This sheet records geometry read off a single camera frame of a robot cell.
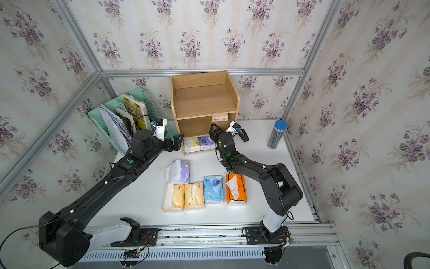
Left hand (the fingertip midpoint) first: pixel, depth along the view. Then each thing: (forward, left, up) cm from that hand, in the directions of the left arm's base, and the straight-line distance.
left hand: (176, 134), depth 75 cm
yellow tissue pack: (-20, -8, -23) cm, 31 cm away
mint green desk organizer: (+28, +41, -7) cm, 50 cm away
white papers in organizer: (+5, +30, -3) cm, 31 cm away
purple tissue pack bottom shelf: (+11, -13, -20) cm, 27 cm away
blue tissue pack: (-16, -17, -24) cm, 34 cm away
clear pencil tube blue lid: (+15, -55, -10) cm, 58 cm away
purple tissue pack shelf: (-8, +1, -21) cm, 22 cm away
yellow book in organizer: (+23, +26, -5) cm, 35 cm away
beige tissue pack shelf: (+20, -21, -8) cm, 30 cm away
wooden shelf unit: (+22, -9, +2) cm, 24 cm away
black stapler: (+20, -38, -26) cm, 50 cm away
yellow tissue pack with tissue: (-19, +2, -22) cm, 29 cm away
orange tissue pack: (-19, -28, -20) cm, 39 cm away
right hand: (+9, -18, -4) cm, 21 cm away
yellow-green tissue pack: (+10, -4, -21) cm, 23 cm away
